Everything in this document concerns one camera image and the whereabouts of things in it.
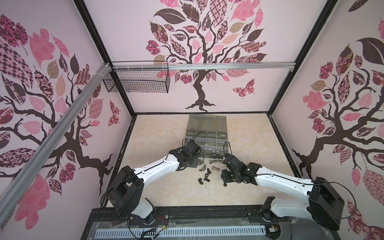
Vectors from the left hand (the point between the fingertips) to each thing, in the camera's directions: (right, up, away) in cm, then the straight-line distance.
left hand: (192, 163), depth 86 cm
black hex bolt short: (+9, -9, -1) cm, 13 cm away
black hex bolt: (+19, -11, -2) cm, 22 cm away
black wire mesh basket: (-47, +60, +36) cm, 84 cm away
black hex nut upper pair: (+5, -9, -1) cm, 10 cm away
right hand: (+18, -6, -3) cm, 19 cm away
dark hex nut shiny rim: (+9, -7, +2) cm, 11 cm away
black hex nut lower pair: (+5, -11, -1) cm, 12 cm away
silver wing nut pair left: (+5, -1, +6) cm, 8 cm away
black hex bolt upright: (+10, -6, +2) cm, 12 cm away
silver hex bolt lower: (+14, -4, +4) cm, 15 cm away
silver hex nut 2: (+17, +5, +10) cm, 20 cm away
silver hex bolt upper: (+13, 0, +7) cm, 15 cm away
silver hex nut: (+14, +5, +11) cm, 19 cm away
